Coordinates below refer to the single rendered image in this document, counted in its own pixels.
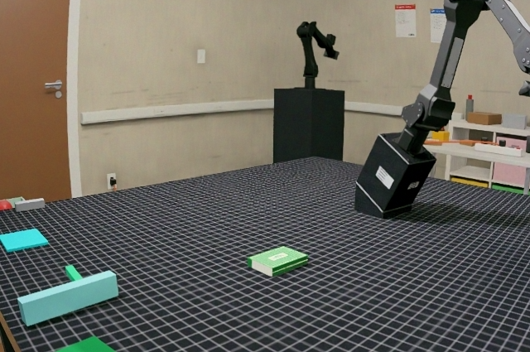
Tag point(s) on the light blue rectangular block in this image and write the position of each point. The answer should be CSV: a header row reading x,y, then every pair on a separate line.
x,y
69,297

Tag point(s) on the green flat bar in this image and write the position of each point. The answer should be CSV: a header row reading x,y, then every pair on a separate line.
x,y
72,273

